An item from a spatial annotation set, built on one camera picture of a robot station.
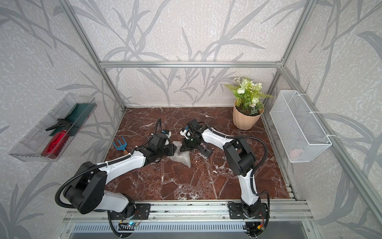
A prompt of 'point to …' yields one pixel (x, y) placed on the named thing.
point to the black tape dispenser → (204, 148)
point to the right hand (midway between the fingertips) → (181, 149)
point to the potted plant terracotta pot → (243, 121)
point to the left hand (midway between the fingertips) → (175, 147)
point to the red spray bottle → (57, 142)
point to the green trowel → (77, 116)
